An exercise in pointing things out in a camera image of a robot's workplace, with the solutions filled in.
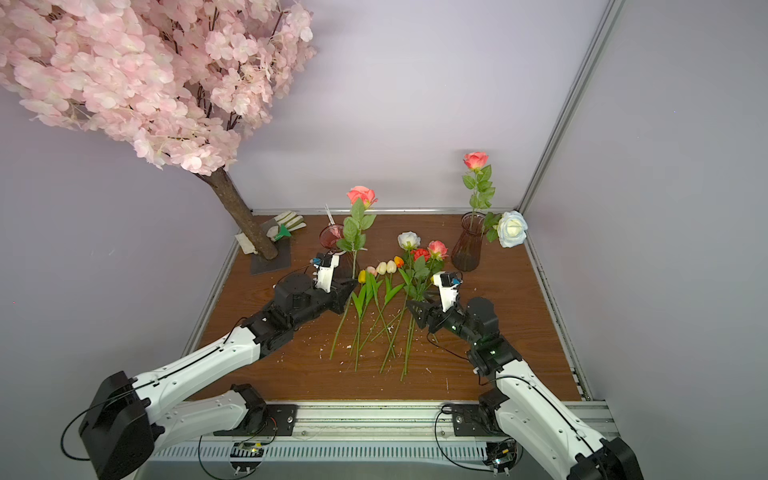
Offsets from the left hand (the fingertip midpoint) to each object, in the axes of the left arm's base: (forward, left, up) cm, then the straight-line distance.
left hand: (360, 282), depth 75 cm
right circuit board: (-34, -35, -22) cm, 54 cm away
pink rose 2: (+9, +2, +7) cm, 11 cm away
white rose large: (+8, -36, +13) cm, 40 cm away
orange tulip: (+19, -10, -18) cm, 28 cm away
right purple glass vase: (+21, -33, -12) cm, 41 cm away
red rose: (+15, -17, -17) cm, 28 cm away
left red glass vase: (+20, +12, -4) cm, 24 cm away
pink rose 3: (+24, -24, -17) cm, 38 cm away
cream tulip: (+10, -1, -19) cm, 21 cm away
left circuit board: (-35, +28, -25) cm, 51 cm away
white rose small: (+27, -14, -15) cm, 33 cm away
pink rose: (+30, -34, +8) cm, 46 cm away
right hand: (-2, -14, -1) cm, 15 cm away
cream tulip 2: (+9, -7, -20) cm, 23 cm away
